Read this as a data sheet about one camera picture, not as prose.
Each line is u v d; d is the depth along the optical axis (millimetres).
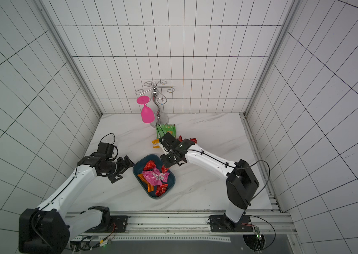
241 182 436
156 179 817
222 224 658
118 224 724
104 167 599
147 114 958
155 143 1004
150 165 877
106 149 657
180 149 570
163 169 773
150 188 812
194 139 1012
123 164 726
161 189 811
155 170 867
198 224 743
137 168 884
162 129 1067
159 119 1138
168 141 630
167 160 723
